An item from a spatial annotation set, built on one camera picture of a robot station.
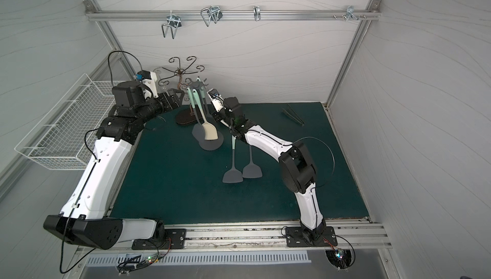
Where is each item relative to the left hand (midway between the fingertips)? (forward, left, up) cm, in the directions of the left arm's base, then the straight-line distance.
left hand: (176, 94), depth 69 cm
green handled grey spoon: (+3, -2, -26) cm, 26 cm away
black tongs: (+21, -57, -40) cm, 73 cm away
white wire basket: (-16, +36, -7) cm, 40 cm away
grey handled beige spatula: (+10, -5, -12) cm, 17 cm away
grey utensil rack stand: (+3, -3, -39) cm, 39 cm away
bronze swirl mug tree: (+26, +14, -40) cm, 50 cm away
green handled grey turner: (-11, -28, -39) cm, 49 cm away
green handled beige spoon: (+3, -8, -27) cm, 28 cm away
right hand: (+10, -11, -12) cm, 19 cm away
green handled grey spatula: (-14, -19, -38) cm, 45 cm away
